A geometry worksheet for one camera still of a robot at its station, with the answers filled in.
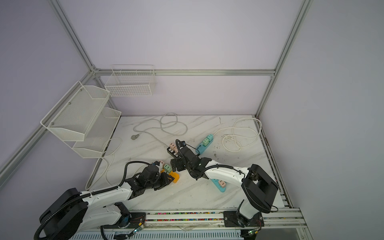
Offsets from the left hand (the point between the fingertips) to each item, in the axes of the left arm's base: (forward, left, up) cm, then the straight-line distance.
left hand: (172, 180), depth 84 cm
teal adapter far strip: (+27, -23, +4) cm, 36 cm away
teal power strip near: (-1, -25, 0) cm, 25 cm away
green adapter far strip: (+24, -20, +4) cm, 31 cm away
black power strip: (+19, +2, 0) cm, 19 cm away
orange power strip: (+4, -1, -1) cm, 4 cm away
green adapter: (+5, +3, +4) cm, 8 cm away
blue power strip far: (+21, -18, 0) cm, 28 cm away
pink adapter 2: (-3, -28, +5) cm, 28 cm away
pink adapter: (+8, +6, +4) cm, 11 cm away
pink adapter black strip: (+22, +2, +3) cm, 22 cm away
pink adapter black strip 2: (+18, -1, +3) cm, 18 cm away
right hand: (+8, -2, +8) cm, 12 cm away
